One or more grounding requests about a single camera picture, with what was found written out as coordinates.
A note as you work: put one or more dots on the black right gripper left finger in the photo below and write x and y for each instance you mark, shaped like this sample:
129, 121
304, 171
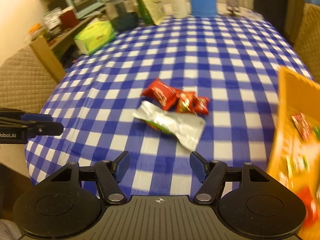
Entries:
73, 198

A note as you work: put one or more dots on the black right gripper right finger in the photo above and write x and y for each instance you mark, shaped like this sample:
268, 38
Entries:
246, 199

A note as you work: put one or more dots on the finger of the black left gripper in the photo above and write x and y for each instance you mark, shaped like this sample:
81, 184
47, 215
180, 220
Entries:
36, 117
48, 128

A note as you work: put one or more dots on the orange plastic basket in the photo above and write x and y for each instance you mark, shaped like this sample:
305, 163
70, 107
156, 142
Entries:
294, 159

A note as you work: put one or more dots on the large red snack packet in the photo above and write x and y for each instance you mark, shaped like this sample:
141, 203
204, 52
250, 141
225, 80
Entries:
164, 94

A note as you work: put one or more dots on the quilted beige chair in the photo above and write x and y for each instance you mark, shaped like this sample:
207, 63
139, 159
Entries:
307, 44
29, 77

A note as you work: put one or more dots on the silver foil snack bag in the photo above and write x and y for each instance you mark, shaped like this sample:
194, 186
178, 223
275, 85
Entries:
187, 128

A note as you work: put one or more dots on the green tissue box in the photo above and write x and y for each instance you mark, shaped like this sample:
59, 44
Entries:
94, 36

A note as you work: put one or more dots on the small red snack packet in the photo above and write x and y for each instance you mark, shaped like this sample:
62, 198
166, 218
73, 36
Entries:
200, 105

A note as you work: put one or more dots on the red green snack packet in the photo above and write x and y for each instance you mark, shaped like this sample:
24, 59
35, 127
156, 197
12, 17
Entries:
185, 102

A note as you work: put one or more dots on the dark green container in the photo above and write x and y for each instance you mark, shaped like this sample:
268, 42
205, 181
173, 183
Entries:
122, 15

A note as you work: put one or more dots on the green cream snack bag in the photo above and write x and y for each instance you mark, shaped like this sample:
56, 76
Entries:
151, 11

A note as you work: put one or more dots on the metal phone stand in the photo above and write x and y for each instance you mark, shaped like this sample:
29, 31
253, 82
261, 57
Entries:
232, 8

